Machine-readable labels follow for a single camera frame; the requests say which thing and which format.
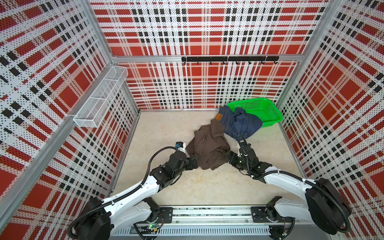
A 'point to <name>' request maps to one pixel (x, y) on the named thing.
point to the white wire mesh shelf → (92, 113)
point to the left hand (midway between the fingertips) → (195, 157)
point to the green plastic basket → (260, 107)
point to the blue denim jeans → (238, 122)
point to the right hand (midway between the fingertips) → (226, 157)
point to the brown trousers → (209, 145)
